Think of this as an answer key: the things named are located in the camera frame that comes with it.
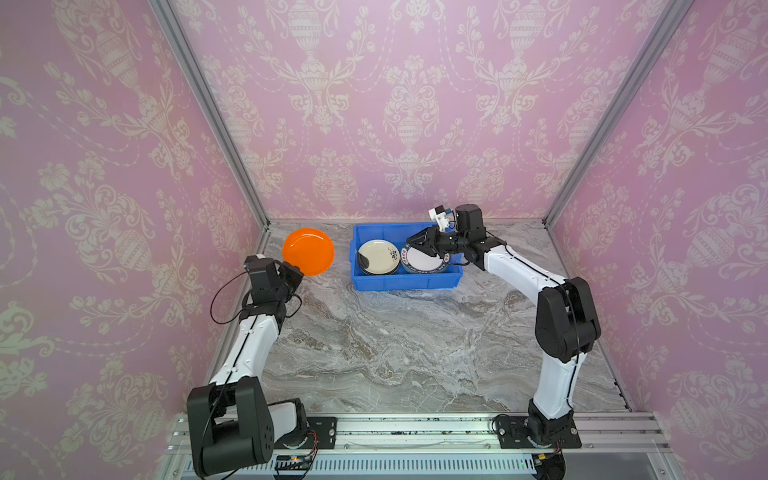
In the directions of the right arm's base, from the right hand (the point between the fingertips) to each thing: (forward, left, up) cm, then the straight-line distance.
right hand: (410, 241), depth 86 cm
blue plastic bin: (+18, +3, -15) cm, 24 cm away
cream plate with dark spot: (+9, +10, -19) cm, 23 cm away
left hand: (-4, +31, -2) cm, 32 cm away
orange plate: (+2, +30, -5) cm, 31 cm away
